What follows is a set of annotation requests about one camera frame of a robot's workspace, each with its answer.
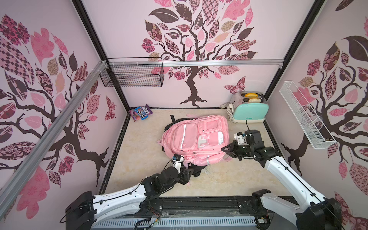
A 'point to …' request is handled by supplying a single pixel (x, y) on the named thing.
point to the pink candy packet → (134, 115)
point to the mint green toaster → (250, 107)
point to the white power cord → (229, 108)
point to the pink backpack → (199, 140)
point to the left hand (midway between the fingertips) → (188, 172)
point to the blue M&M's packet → (143, 115)
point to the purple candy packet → (147, 109)
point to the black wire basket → (133, 76)
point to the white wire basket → (316, 133)
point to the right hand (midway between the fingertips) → (221, 151)
